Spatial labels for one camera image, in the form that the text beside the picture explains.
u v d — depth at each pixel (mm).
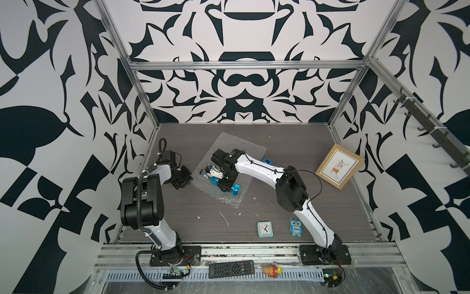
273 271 685
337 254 638
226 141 1115
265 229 793
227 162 695
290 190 576
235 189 874
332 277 712
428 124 597
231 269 702
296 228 800
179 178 830
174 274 675
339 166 914
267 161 978
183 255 729
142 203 476
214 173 840
